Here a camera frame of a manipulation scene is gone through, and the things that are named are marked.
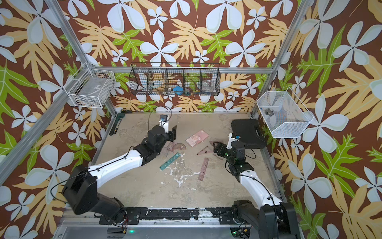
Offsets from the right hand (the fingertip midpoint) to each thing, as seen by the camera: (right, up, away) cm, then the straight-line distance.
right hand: (217, 143), depth 86 cm
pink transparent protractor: (-24, -4, +16) cm, 29 cm away
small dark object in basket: (+30, +19, -1) cm, 35 cm away
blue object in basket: (-24, +34, +10) cm, 42 cm away
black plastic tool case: (+27, +6, +19) cm, 33 cm away
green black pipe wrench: (-74, +19, +33) cm, 83 cm away
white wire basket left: (-75, +33, +1) cm, 82 cm away
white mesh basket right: (+37, +16, -4) cm, 41 cm away
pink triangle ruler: (-5, -6, +13) cm, 15 cm away
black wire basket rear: (-26, +42, +12) cm, 51 cm away
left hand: (-26, +11, -4) cm, 29 cm away
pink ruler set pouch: (-12, +2, +18) cm, 22 cm away
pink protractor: (-1, -1, +18) cm, 18 cm away
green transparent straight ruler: (-31, -14, +8) cm, 35 cm away
